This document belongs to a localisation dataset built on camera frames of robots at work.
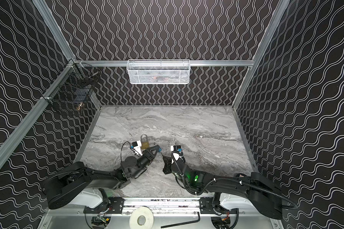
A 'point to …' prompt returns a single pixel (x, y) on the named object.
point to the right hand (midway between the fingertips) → (163, 159)
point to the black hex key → (196, 221)
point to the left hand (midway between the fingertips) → (163, 149)
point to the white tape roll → (144, 211)
